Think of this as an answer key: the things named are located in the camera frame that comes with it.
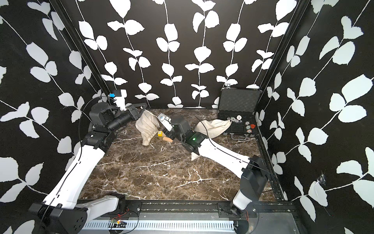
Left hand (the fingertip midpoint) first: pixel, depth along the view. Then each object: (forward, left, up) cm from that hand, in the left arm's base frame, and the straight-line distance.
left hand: (146, 102), depth 65 cm
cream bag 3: (-9, -23, -39) cm, 46 cm away
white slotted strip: (-44, -14, -42) cm, 62 cm away
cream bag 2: (+11, -37, -35) cm, 52 cm away
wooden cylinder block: (+7, -4, -41) cm, 42 cm away
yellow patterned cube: (+10, +1, -39) cm, 41 cm away
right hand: (+1, -8, -13) cm, 15 cm away
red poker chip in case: (+15, -69, -40) cm, 81 cm away
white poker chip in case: (+24, -61, -41) cm, 77 cm away
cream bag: (+15, +9, -35) cm, 39 cm away
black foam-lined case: (+29, -59, -32) cm, 73 cm away
